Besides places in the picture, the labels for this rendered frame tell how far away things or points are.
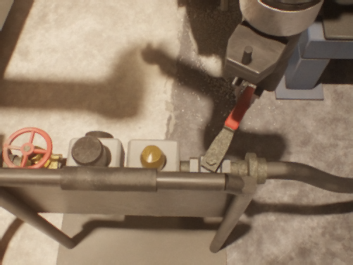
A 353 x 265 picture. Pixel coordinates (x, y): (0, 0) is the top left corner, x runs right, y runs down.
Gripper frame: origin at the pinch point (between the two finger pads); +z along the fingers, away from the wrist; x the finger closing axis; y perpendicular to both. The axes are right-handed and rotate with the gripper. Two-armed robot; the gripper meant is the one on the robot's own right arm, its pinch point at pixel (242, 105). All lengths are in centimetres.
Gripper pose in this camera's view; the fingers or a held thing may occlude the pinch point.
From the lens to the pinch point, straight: 66.8
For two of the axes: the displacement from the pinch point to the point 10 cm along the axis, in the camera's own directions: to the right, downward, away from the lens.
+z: 0.0, 4.1, 9.1
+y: 5.0, -7.9, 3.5
